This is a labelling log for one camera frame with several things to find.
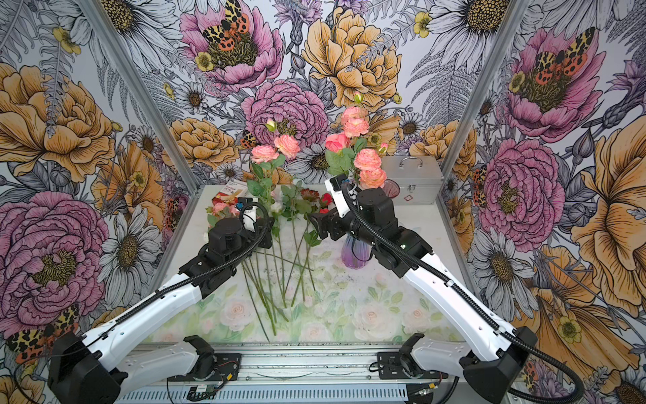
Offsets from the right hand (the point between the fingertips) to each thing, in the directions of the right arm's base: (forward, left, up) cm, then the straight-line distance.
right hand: (320, 214), depth 67 cm
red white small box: (+41, +41, -30) cm, 65 cm away
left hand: (+5, +15, -10) cm, 19 cm away
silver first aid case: (+35, -40, -21) cm, 57 cm away
